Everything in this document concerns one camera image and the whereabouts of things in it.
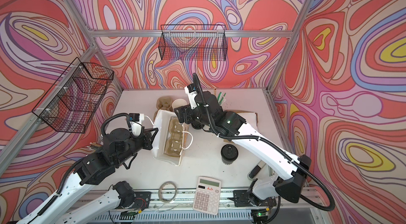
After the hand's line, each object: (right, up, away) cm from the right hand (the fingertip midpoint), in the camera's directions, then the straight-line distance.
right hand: (184, 112), depth 66 cm
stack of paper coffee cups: (-6, +4, +24) cm, 26 cm away
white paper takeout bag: (-11, -7, +3) cm, 13 cm away
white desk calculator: (+10, -40, +7) cm, 42 cm away
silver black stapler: (+35, -30, +12) cm, 48 cm away
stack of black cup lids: (+5, -10, +32) cm, 34 cm away
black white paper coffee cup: (+21, -27, +15) cm, 38 cm away
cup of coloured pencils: (-45, -17, +9) cm, 49 cm away
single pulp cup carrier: (-9, -20, +21) cm, 31 cm away
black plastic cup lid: (+21, -20, +10) cm, 31 cm away
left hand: (-10, -8, 0) cm, 12 cm away
